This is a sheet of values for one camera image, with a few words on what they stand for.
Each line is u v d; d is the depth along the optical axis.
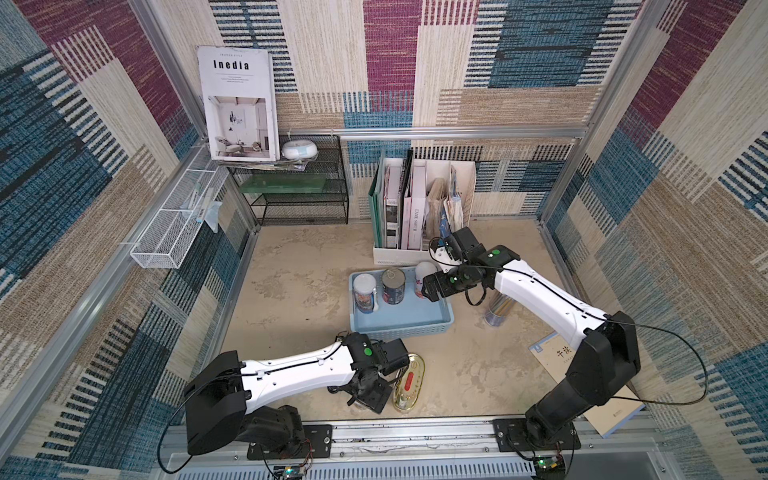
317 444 0.73
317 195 1.21
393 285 0.91
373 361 0.56
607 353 0.43
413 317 0.96
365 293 0.87
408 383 0.79
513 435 0.73
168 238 0.92
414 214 0.96
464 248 0.65
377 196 0.86
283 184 0.94
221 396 0.41
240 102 0.78
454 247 0.67
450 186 0.97
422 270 0.90
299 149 0.87
